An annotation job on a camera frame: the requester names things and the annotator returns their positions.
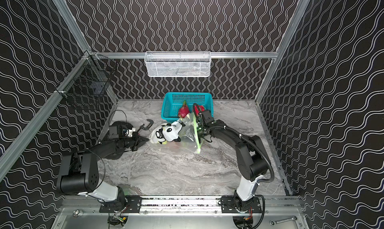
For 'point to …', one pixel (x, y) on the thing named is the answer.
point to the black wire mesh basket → (89, 76)
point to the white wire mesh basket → (178, 64)
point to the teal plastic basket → (172, 101)
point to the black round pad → (127, 124)
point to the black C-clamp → (146, 128)
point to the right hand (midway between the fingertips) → (181, 139)
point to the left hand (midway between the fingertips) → (152, 138)
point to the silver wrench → (273, 223)
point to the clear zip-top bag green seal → (181, 135)
